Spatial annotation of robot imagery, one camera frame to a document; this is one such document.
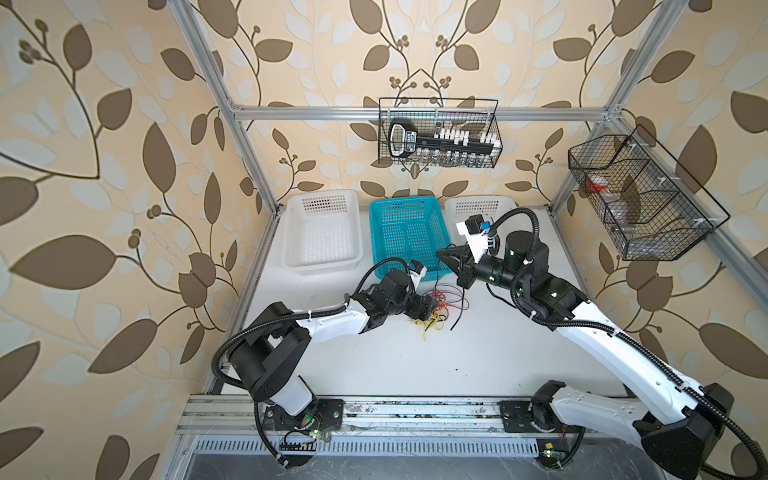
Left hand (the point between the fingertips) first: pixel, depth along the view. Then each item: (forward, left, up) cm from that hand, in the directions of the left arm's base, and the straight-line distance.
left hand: (431, 296), depth 84 cm
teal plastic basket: (+35, +6, -11) cm, 38 cm away
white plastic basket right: (+39, -13, -3) cm, 42 cm away
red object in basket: (+24, -44, +23) cm, 55 cm away
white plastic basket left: (+32, +40, -11) cm, 52 cm away
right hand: (-1, 0, +22) cm, 22 cm away
